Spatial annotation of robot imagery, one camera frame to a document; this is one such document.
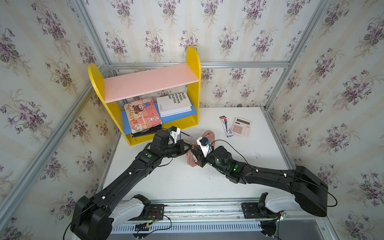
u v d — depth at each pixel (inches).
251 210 28.9
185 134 41.0
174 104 38.5
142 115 37.7
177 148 26.1
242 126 41.2
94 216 14.7
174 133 27.7
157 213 28.4
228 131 41.0
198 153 29.1
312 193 16.5
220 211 29.4
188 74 33.8
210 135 35.6
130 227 27.6
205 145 25.1
